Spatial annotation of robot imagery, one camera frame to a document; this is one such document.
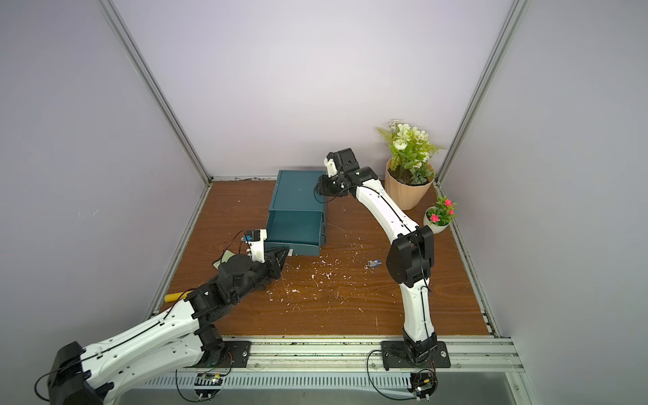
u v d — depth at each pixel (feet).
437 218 2.97
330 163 2.67
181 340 1.98
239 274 1.78
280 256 2.38
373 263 3.03
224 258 3.10
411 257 1.70
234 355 2.39
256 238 2.11
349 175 2.10
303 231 2.74
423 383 2.28
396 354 2.36
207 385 2.37
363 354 2.48
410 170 3.29
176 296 2.83
